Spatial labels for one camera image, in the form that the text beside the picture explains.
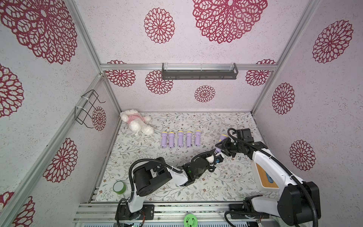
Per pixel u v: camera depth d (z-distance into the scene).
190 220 0.67
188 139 1.01
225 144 0.73
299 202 0.40
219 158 0.67
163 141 1.00
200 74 0.88
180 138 1.02
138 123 0.92
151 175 0.51
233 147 0.72
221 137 0.85
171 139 1.00
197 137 1.03
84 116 0.76
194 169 0.63
